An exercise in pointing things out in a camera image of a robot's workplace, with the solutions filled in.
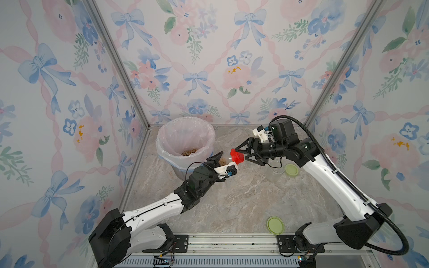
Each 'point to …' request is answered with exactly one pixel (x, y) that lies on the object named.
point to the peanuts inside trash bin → (187, 153)
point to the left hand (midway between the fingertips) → (223, 155)
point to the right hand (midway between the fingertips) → (240, 152)
